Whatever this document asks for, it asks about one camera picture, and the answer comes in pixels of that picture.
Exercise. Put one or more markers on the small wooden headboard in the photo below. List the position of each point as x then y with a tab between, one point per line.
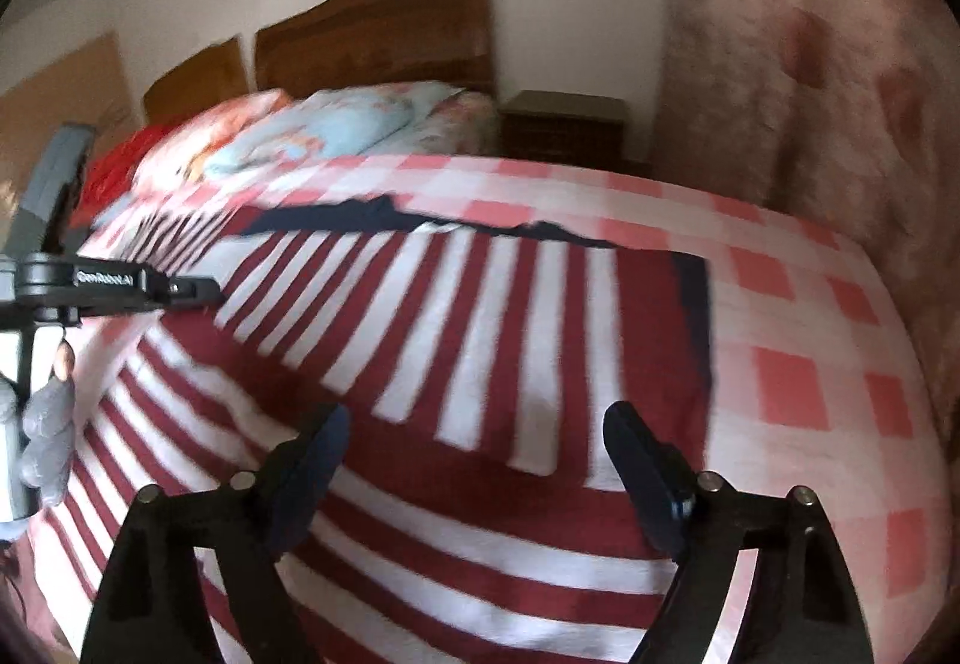
210	77

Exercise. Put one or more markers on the red blanket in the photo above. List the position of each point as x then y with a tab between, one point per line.
109	176

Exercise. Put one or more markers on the left hand in grey glove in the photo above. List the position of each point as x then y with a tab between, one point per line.
50	430

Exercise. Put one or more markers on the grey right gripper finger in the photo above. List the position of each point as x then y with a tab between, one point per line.
52	193

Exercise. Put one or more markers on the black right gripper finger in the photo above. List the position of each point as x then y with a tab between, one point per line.
802	605
150	605

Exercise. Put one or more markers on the light blue floral pillow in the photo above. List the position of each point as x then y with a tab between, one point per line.
390	118

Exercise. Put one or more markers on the dark wooden nightstand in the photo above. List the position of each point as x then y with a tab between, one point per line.
565	128

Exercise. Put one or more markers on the pink floral curtain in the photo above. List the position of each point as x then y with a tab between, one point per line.
841	112

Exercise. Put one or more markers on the brown cardboard panel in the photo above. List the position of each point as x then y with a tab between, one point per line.
88	85

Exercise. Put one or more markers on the pink white checkered bedsheet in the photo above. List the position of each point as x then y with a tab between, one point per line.
814	380

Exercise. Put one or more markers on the red white striped shirt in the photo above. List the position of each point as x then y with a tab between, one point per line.
476	516

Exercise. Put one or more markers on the large wooden headboard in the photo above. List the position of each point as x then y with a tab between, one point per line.
351	43

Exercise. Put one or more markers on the pink floral pillow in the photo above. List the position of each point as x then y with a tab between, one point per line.
178	158

